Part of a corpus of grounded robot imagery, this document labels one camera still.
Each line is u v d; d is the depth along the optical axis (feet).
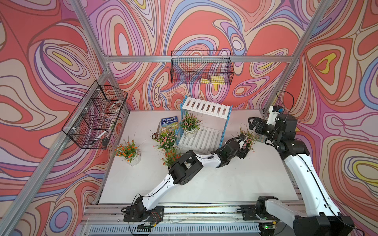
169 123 3.57
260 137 2.10
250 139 2.76
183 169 1.96
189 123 2.97
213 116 2.68
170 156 2.67
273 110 2.09
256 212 2.39
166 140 2.76
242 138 2.58
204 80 2.70
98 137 2.39
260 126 2.10
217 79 2.70
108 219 2.42
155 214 2.38
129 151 2.70
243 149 2.61
